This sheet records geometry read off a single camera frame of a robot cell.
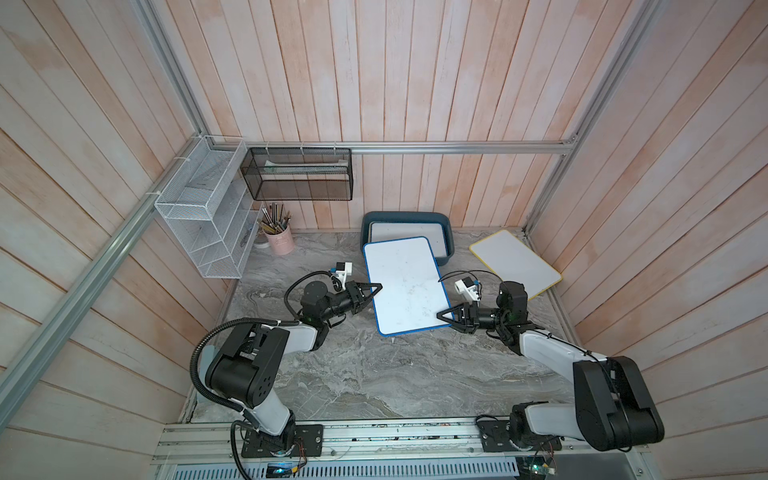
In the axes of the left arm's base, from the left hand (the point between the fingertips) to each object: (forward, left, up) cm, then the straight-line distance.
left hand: (382, 290), depth 82 cm
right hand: (-8, -15, -2) cm, 17 cm away
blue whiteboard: (+39, 0, -16) cm, 42 cm away
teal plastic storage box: (+43, +5, -12) cm, 45 cm away
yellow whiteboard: (+27, -52, -20) cm, 62 cm away
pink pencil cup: (+29, +38, -13) cm, 49 cm away
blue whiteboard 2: (0, -8, 0) cm, 8 cm away
